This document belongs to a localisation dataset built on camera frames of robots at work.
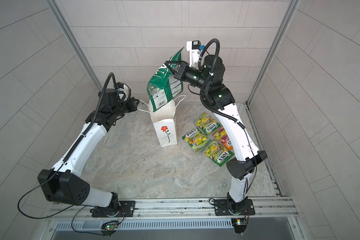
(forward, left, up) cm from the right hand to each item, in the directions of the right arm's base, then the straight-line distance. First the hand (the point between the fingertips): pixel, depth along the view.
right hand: (165, 64), depth 54 cm
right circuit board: (-44, -28, -57) cm, 77 cm away
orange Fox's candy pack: (+2, -28, -52) cm, 60 cm away
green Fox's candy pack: (+12, -21, -53) cm, 58 cm away
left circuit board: (-42, +31, -53) cm, 74 cm away
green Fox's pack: (-11, -25, -53) cm, 60 cm away
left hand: (+9, +16, -23) cm, 29 cm away
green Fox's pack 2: (0, -12, -53) cm, 54 cm away
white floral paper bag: (-1, +5, -31) cm, 31 cm away
